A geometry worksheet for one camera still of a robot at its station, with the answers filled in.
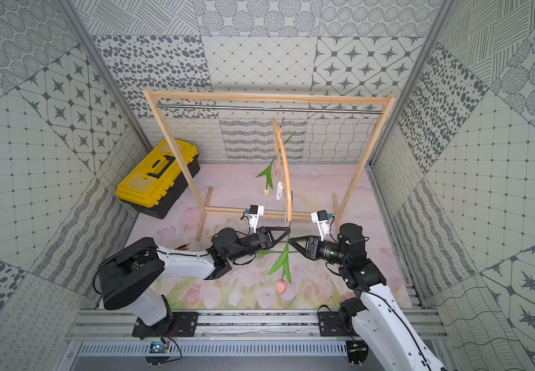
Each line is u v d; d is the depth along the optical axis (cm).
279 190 69
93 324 76
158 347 72
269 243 68
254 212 72
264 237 67
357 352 72
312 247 63
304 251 66
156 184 90
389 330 46
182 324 73
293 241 70
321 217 68
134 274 46
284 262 69
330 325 74
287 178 56
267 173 90
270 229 70
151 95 55
